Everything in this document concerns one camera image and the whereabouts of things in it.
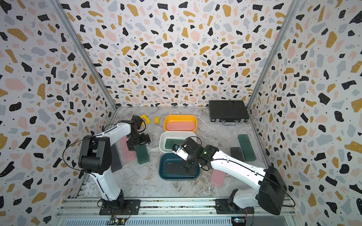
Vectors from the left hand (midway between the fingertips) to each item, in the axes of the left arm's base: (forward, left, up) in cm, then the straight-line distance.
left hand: (144, 144), depth 95 cm
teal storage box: (-21, -15, -1) cm, 25 cm away
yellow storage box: (+21, -24, +3) cm, 32 cm away
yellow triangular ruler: (+22, +2, 0) cm, 22 cm away
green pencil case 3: (-3, -69, -2) cm, 69 cm away
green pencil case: (+2, -16, -2) cm, 17 cm away
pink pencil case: (+18, -24, -3) cm, 30 cm away
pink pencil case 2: (-8, +8, 0) cm, 11 cm away
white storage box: (+8, -19, 0) cm, 20 cm away
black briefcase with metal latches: (+32, -64, -3) cm, 72 cm away
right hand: (-16, -27, +9) cm, 33 cm away
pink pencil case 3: (-22, -47, -3) cm, 52 cm away
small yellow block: (+24, -4, -3) cm, 25 cm away
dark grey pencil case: (-16, -20, -1) cm, 25 cm away
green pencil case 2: (-6, +1, -1) cm, 6 cm away
